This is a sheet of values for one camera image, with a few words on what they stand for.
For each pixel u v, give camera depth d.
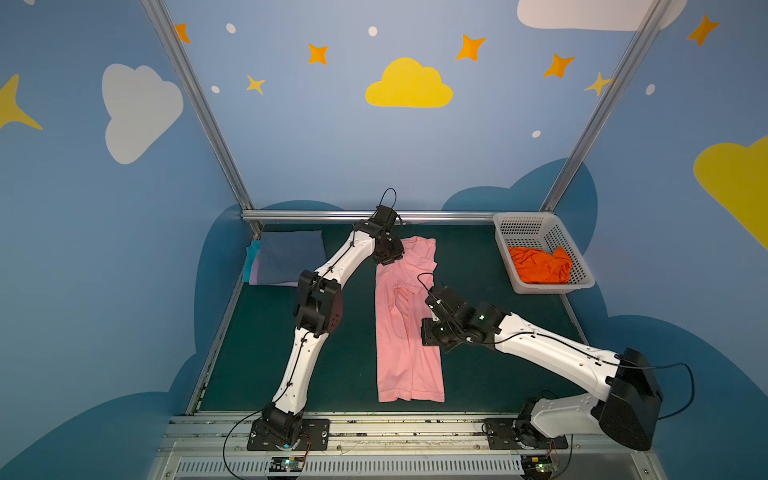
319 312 0.61
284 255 1.04
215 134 0.91
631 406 0.40
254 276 0.99
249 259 1.07
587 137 0.93
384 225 0.81
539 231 1.19
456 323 0.60
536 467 0.71
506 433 0.75
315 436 0.74
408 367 0.85
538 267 1.04
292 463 0.71
